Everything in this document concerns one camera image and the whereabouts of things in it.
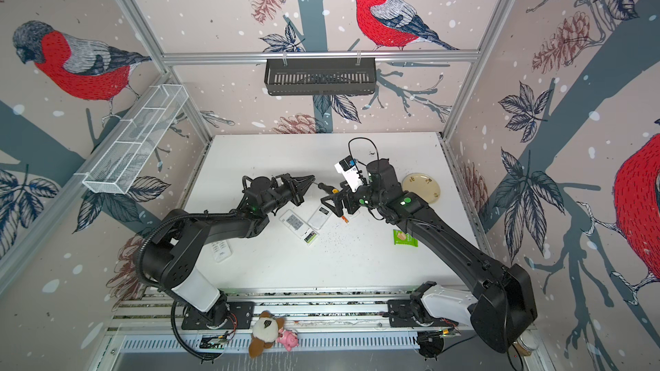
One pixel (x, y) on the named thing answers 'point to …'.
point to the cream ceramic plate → (423, 185)
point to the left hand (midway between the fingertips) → (314, 176)
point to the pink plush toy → (288, 339)
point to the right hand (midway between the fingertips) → (330, 194)
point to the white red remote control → (320, 215)
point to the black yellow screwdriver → (327, 188)
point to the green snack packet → (402, 238)
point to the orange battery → (345, 219)
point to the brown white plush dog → (265, 332)
